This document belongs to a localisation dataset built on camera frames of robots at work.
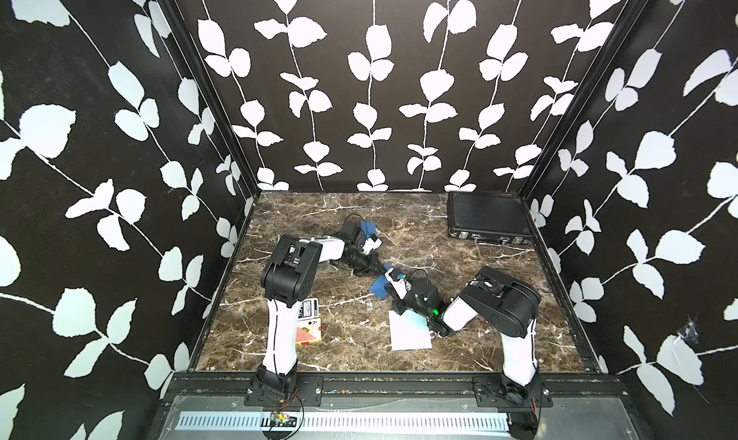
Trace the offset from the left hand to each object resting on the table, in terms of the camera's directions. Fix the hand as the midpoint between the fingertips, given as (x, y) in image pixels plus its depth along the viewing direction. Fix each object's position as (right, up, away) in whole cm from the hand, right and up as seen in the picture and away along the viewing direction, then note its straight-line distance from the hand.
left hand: (385, 267), depth 97 cm
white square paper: (+7, -17, -13) cm, 22 cm away
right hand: (-1, -5, -4) cm, 6 cm away
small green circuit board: (-27, -34, -26) cm, 50 cm away
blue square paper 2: (-3, -6, -4) cm, 8 cm away
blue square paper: (-7, +14, +15) cm, 21 cm away
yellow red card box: (-23, -16, -14) cm, 31 cm away
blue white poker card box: (-24, -11, -9) cm, 28 cm away
